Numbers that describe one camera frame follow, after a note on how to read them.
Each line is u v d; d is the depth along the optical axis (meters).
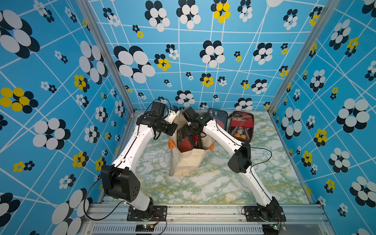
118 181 0.42
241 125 1.07
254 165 0.62
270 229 0.72
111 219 0.71
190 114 0.72
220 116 1.16
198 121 0.65
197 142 0.89
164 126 0.67
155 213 0.72
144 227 0.72
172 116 0.72
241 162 0.57
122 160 0.44
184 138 0.93
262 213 0.65
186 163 0.77
